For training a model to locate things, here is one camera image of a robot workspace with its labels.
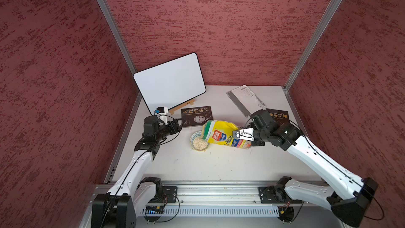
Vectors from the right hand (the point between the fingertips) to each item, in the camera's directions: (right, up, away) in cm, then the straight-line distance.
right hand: (249, 131), depth 76 cm
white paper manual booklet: (+8, +15, +35) cm, 39 cm away
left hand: (-35, +3, +6) cm, 36 cm away
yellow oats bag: (-14, 0, +1) cm, 14 cm away
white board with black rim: (-42, +25, +16) cm, 52 cm away
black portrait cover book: (-28, +5, +27) cm, 39 cm away
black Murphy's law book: (+29, +5, +28) cm, 41 cm away
